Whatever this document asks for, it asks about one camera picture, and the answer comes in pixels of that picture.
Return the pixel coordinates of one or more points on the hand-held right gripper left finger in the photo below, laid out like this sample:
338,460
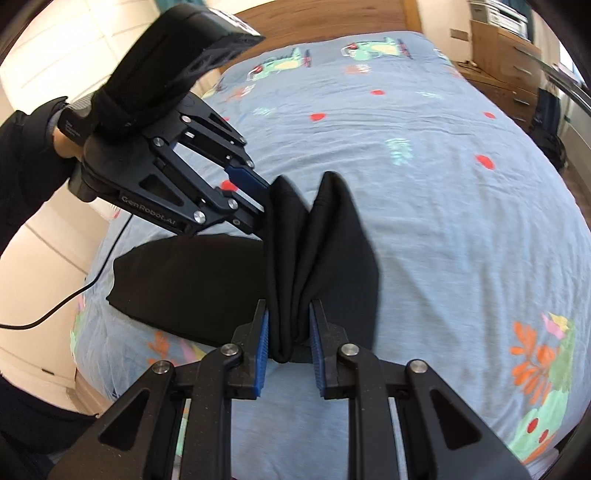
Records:
263,350

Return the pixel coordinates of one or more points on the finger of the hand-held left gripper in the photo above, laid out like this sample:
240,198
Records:
247,217
244,177

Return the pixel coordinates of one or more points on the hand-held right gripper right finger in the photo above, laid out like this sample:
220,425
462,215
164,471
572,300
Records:
317,355

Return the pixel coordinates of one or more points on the black pants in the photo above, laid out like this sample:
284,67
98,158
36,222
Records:
184,286

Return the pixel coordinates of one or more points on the person's left forearm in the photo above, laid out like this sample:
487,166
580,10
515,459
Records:
27,161

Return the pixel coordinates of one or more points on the white wardrobe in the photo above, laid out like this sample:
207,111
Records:
46,55

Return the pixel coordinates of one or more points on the bed with blue printed sheet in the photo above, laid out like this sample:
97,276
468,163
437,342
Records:
415,230

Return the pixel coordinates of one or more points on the wooden headboard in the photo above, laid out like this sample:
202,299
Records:
369,18

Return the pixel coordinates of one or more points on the person's dark clothed body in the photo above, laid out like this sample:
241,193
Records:
37,429

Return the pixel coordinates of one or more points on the wooden nightstand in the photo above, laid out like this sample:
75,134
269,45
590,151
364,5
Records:
485,87

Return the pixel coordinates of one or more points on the wooden dresser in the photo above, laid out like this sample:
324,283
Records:
508,64

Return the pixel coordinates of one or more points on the white printer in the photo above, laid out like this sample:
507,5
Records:
501,16

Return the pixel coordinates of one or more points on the dark hanging bag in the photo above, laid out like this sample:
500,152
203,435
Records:
548,110

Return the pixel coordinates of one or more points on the long desk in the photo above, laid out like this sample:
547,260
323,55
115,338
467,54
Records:
568,83

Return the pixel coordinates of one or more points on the wall socket plate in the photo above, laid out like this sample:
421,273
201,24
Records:
458,34

